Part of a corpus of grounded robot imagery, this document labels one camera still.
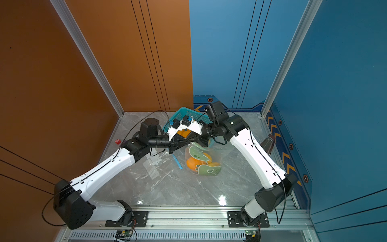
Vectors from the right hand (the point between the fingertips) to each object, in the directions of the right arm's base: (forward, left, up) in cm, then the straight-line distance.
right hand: (189, 136), depth 68 cm
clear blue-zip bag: (-1, +18, -31) cm, 36 cm away
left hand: (0, 0, -3) cm, 3 cm away
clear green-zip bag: (-2, -2, -9) cm, 10 cm away
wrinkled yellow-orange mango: (-4, -12, -20) cm, 24 cm away
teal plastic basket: (+38, +8, -21) cm, 44 cm away
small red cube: (+17, +52, -29) cm, 62 cm away
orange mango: (-3, 0, -21) cm, 21 cm away
